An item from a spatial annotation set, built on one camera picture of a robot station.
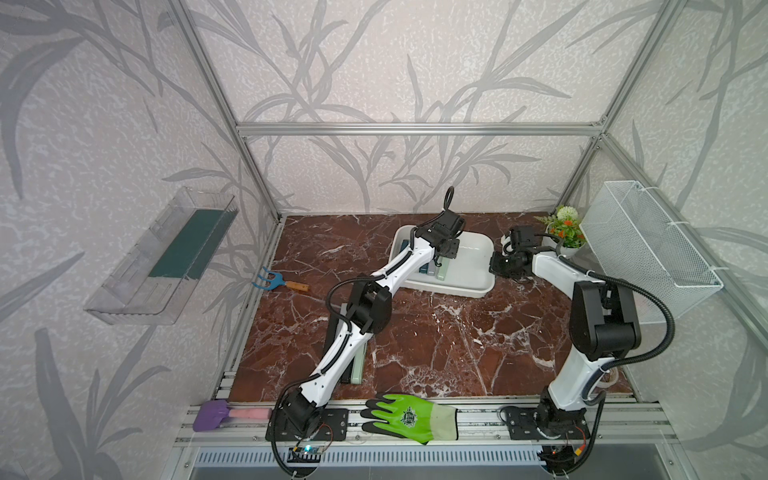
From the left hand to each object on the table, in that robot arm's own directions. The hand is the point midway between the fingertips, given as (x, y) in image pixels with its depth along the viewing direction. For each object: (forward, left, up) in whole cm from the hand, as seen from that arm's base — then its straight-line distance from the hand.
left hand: (449, 245), depth 101 cm
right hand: (-7, -13, -2) cm, 15 cm away
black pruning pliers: (-41, +31, -5) cm, 51 cm away
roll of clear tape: (-41, -41, -6) cm, 59 cm away
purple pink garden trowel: (-49, +65, -10) cm, 82 cm away
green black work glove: (-51, +13, -7) cm, 53 cm away
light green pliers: (-6, +2, -6) cm, 9 cm away
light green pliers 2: (-38, +28, -5) cm, 48 cm away
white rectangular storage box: (-6, -7, -7) cm, 11 cm away
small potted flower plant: (+1, -36, +11) cm, 37 cm away
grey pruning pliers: (-6, +6, -5) cm, 10 cm away
